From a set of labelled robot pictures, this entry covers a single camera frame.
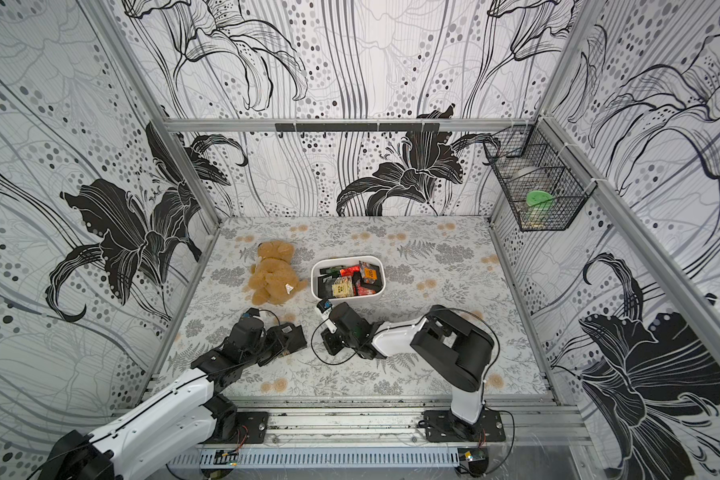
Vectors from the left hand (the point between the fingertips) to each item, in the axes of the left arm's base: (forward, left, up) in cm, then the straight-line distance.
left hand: (297, 342), depth 85 cm
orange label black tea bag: (+22, -21, +4) cm, 30 cm away
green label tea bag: (+24, -8, +2) cm, 25 cm away
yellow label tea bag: (+17, -12, +3) cm, 21 cm away
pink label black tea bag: (+16, -17, +3) cm, 24 cm away
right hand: (+5, -8, -3) cm, 9 cm away
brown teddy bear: (+17, +9, +8) cm, 21 cm away
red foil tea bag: (+24, -13, +2) cm, 28 cm away
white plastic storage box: (+21, -4, -1) cm, 21 cm away
